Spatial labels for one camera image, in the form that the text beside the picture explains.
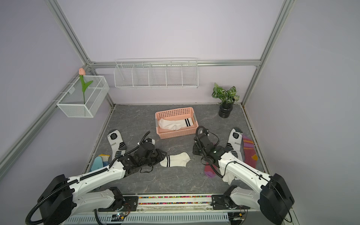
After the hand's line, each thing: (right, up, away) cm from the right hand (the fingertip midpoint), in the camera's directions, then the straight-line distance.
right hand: (199, 145), depth 84 cm
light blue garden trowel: (-63, -12, +3) cm, 65 cm away
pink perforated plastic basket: (-15, +19, +27) cm, 37 cm away
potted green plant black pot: (+19, +29, +8) cm, 36 cm away
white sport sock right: (+26, 0, +13) cm, 29 cm away
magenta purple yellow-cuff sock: (+6, -16, 0) cm, 17 cm away
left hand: (-19, -6, -3) cm, 20 cm away
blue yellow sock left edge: (-60, -10, +6) cm, 61 cm away
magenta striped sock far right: (+33, -6, +8) cm, 35 cm away
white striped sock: (-12, -11, +6) cm, 17 cm away
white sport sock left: (-55, -3, +13) cm, 57 cm away
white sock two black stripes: (-16, +11, +22) cm, 29 cm away
